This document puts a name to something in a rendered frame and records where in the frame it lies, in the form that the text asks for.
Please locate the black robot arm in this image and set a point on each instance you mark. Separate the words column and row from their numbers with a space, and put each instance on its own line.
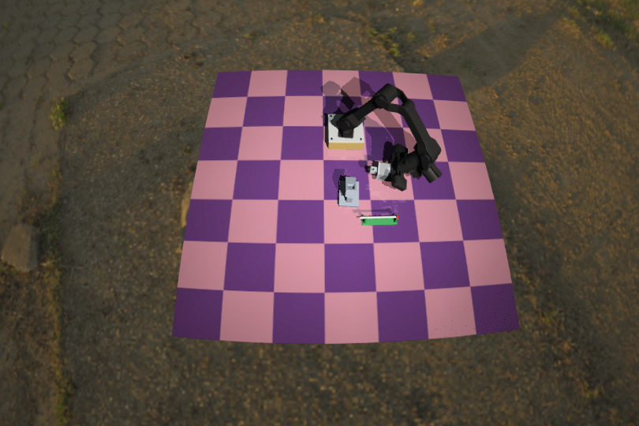
column 426, row 150

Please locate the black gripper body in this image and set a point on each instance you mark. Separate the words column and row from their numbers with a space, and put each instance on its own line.
column 401, row 154

